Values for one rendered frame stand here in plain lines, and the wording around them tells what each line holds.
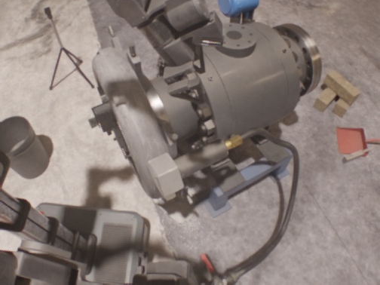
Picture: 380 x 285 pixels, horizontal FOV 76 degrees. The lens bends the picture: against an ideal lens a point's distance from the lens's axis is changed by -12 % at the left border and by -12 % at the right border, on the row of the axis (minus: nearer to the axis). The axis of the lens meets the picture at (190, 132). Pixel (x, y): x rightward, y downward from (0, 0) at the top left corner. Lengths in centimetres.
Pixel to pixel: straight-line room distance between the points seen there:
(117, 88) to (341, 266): 158
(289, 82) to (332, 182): 93
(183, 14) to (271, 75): 87
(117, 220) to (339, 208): 140
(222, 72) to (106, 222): 95
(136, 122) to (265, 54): 68
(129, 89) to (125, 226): 76
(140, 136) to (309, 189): 131
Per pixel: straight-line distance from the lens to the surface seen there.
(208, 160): 99
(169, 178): 93
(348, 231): 196
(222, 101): 116
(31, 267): 21
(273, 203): 183
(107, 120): 117
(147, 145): 97
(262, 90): 126
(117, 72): 103
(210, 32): 50
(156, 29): 50
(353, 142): 233
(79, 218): 156
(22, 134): 215
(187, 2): 48
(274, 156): 168
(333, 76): 246
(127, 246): 145
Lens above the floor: 164
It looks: 54 degrees down
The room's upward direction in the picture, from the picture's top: 1 degrees counter-clockwise
